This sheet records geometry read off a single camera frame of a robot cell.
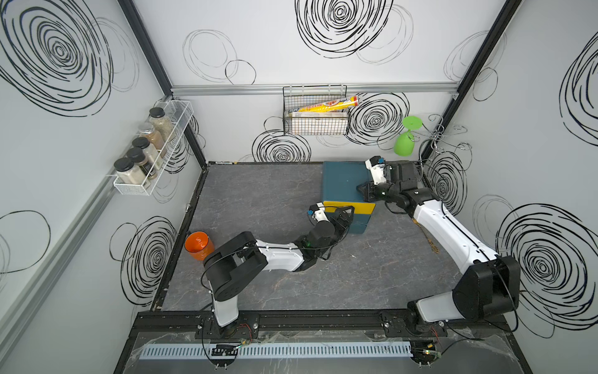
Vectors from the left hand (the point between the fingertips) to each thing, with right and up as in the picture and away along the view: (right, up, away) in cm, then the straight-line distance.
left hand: (354, 214), depth 80 cm
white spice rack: (-71, +42, +20) cm, 85 cm away
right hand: (+2, +9, +2) cm, 10 cm away
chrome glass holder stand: (+46, +34, +28) cm, 64 cm away
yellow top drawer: (+2, +2, +1) cm, 3 cm away
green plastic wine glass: (+25, +28, +15) cm, 40 cm away
